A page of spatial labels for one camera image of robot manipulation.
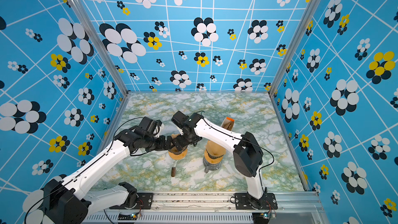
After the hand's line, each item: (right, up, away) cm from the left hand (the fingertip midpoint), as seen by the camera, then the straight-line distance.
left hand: (169, 144), depth 79 cm
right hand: (+8, -1, +4) cm, 9 cm away
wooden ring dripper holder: (+23, -8, -2) cm, 24 cm away
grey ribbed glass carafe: (+22, -12, +2) cm, 25 cm away
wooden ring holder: (+5, -5, -3) cm, 8 cm away
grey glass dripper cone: (+5, -4, -1) cm, 7 cm away
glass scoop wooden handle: (+2, -12, -2) cm, 12 cm away
